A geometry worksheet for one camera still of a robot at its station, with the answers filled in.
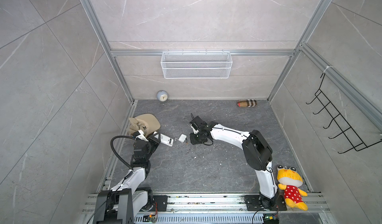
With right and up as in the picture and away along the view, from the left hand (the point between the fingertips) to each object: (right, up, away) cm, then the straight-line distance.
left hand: (159, 130), depth 85 cm
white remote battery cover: (+12, -7, +13) cm, 19 cm away
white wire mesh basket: (+21, +43, +16) cm, 51 cm away
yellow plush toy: (+69, -25, -10) cm, 74 cm away
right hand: (+19, -8, +8) cm, 22 cm away
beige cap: (-13, +3, +19) cm, 24 cm away
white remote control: (+4, -6, 0) cm, 7 cm away
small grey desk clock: (-5, +23, +29) cm, 38 cm away
